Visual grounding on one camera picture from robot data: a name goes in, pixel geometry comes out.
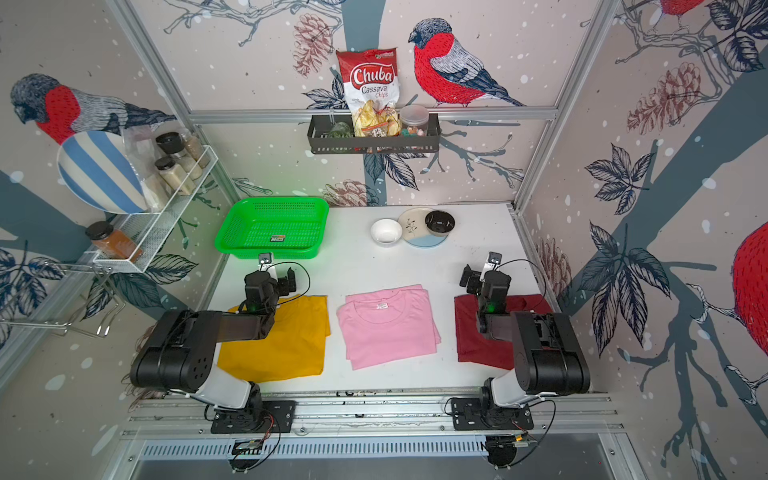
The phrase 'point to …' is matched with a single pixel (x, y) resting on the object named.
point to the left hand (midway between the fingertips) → (279, 263)
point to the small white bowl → (386, 232)
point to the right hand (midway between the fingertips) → (481, 265)
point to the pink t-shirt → (383, 327)
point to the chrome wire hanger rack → (86, 297)
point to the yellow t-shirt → (294, 347)
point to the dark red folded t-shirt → (473, 347)
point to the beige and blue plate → (413, 229)
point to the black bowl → (439, 223)
